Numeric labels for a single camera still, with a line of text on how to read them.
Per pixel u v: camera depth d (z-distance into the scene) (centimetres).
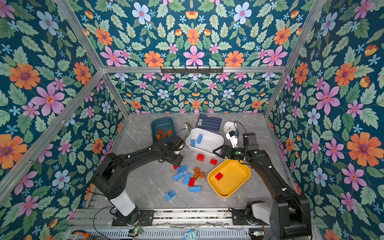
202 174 86
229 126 108
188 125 111
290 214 40
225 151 70
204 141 103
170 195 78
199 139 102
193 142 101
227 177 87
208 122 113
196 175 86
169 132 107
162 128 108
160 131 107
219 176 86
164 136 104
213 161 93
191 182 84
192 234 68
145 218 74
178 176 86
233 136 74
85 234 68
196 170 88
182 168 91
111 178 46
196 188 81
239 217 73
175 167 90
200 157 94
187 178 86
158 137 104
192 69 92
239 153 69
